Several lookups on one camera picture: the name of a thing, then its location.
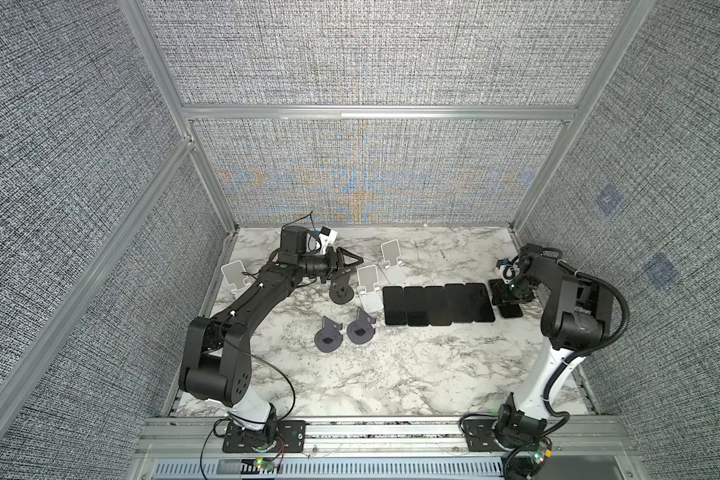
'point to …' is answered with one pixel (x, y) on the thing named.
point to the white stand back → (392, 267)
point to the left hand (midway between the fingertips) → (359, 265)
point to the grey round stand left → (329, 338)
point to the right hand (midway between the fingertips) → (508, 299)
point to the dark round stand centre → (340, 291)
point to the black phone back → (507, 309)
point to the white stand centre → (371, 294)
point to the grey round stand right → (362, 330)
